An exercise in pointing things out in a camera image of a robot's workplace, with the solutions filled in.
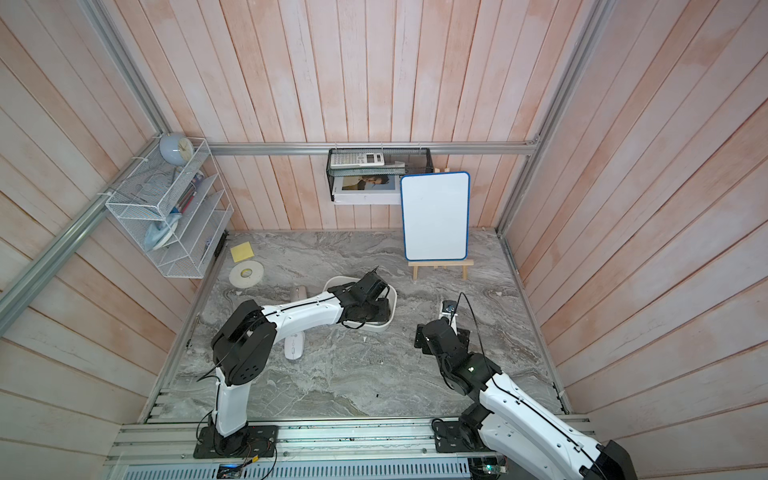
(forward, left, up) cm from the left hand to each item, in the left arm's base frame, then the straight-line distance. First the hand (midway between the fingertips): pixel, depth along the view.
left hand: (384, 316), depth 91 cm
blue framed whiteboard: (+24, -16, +21) cm, 35 cm away
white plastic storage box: (-3, -1, +18) cm, 18 cm away
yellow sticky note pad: (+30, +55, -5) cm, 63 cm away
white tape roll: (+19, +50, -5) cm, 54 cm away
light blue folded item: (+14, +64, +24) cm, 70 cm away
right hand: (-6, -14, +6) cm, 17 cm away
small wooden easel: (+18, -27, +4) cm, 33 cm away
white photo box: (+32, +6, +24) cm, 40 cm away
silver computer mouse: (+10, +29, -3) cm, 31 cm away
